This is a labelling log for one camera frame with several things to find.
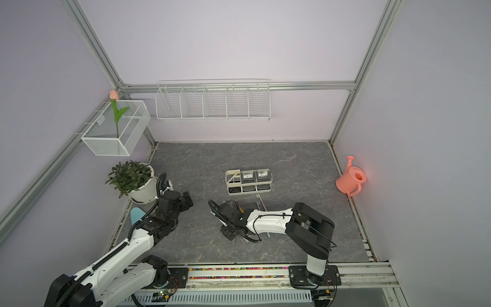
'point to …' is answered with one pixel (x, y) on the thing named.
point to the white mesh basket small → (101, 137)
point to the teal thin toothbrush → (262, 203)
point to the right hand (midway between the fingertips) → (227, 225)
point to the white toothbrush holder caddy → (241, 181)
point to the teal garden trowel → (136, 214)
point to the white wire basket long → (213, 100)
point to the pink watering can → (350, 181)
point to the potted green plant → (135, 180)
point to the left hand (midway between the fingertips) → (181, 196)
